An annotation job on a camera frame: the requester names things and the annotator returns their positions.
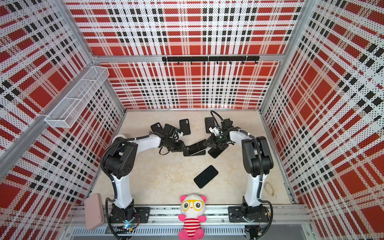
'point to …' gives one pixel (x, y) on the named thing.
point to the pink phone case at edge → (94, 211)
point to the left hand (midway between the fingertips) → (184, 151)
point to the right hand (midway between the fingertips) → (205, 145)
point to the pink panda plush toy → (192, 208)
